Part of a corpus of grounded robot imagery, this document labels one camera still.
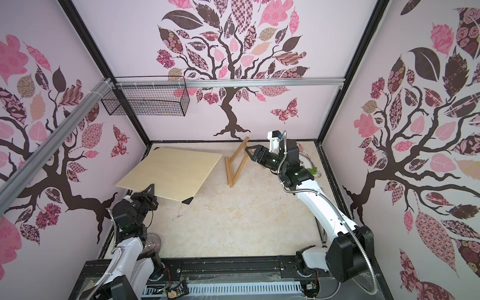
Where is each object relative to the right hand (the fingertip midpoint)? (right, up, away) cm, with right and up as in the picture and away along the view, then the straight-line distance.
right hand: (249, 149), depth 74 cm
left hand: (-41, -15, +7) cm, 44 cm away
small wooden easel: (-11, -6, +30) cm, 32 cm away
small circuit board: (-26, -53, -6) cm, 59 cm away
